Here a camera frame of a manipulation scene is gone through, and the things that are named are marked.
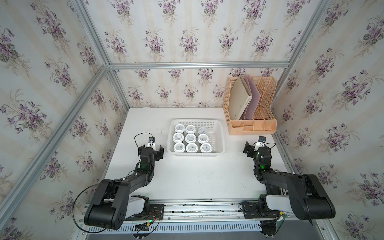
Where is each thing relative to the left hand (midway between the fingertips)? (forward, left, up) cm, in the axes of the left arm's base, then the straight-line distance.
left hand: (153, 146), depth 89 cm
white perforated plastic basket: (+13, -40, -3) cm, 43 cm away
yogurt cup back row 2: (+13, -31, -1) cm, 33 cm away
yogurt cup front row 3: (+5, -23, 0) cm, 23 cm away
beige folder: (+31, -57, +11) cm, 66 cm away
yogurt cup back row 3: (-1, -16, 0) cm, 16 cm away
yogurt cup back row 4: (-2, -23, +1) cm, 23 cm away
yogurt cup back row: (+14, -15, 0) cm, 21 cm away
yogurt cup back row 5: (-2, -32, +1) cm, 32 cm away
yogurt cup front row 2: (+6, -15, +1) cm, 16 cm away
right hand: (+1, -63, +2) cm, 63 cm away
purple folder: (+22, -62, +21) cm, 69 cm away
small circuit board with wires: (-40, 0, -10) cm, 41 cm away
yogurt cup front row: (+13, -23, 0) cm, 26 cm away
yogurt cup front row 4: (+6, -31, 0) cm, 31 cm away
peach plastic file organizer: (+18, -74, +2) cm, 76 cm away
